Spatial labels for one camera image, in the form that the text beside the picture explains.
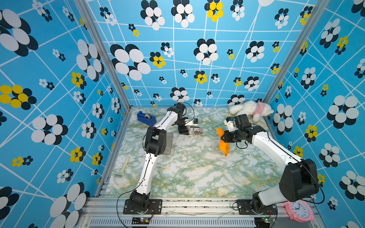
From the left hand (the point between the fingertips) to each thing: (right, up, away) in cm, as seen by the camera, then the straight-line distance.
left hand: (188, 126), depth 106 cm
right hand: (+22, -6, -20) cm, 30 cm away
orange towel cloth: (+21, -11, -25) cm, 34 cm away
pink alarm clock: (+55, -40, -37) cm, 77 cm away
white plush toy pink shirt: (+48, +14, -1) cm, 50 cm away
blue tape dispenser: (-32, +6, -1) cm, 32 cm away
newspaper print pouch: (+7, -3, -5) cm, 9 cm away
